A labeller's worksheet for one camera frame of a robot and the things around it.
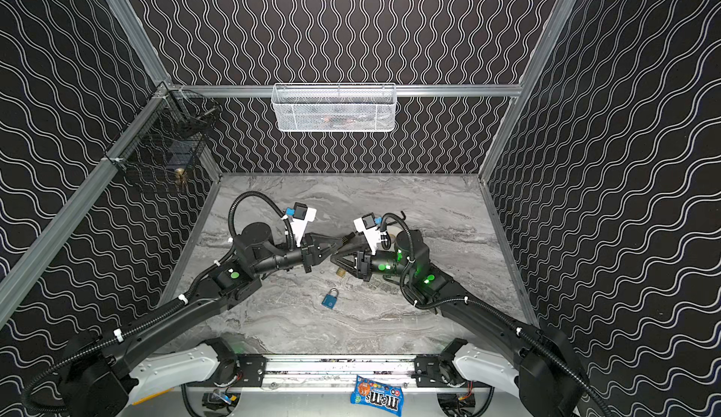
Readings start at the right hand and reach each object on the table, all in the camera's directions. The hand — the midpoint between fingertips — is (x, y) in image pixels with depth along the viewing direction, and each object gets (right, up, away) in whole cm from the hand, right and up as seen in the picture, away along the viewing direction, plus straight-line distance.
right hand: (333, 259), depth 67 cm
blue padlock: (-3, -16, +20) cm, 26 cm away
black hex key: (+23, +8, +40) cm, 47 cm away
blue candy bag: (+14, -35, +2) cm, 37 cm away
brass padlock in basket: (-47, +22, +16) cm, 54 cm away
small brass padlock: (0, -9, +25) cm, 27 cm away
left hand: (+3, +4, -4) cm, 6 cm away
